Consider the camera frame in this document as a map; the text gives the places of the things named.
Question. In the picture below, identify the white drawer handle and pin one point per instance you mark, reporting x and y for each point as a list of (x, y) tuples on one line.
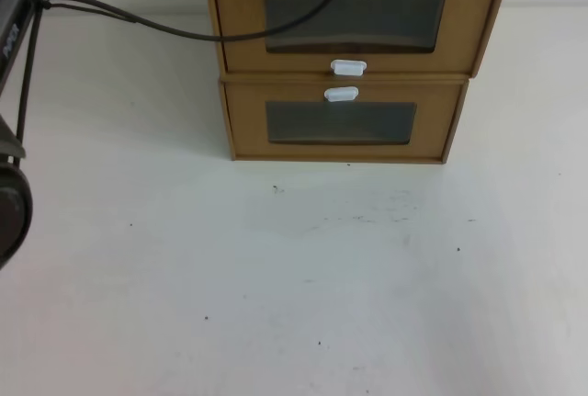
[(348, 67), (341, 94)]

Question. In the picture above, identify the cardboard shoebox drawer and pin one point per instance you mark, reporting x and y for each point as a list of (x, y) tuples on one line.
[(388, 36), (398, 121)]

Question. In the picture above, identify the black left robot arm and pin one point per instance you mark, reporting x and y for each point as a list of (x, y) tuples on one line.
[(18, 18)]

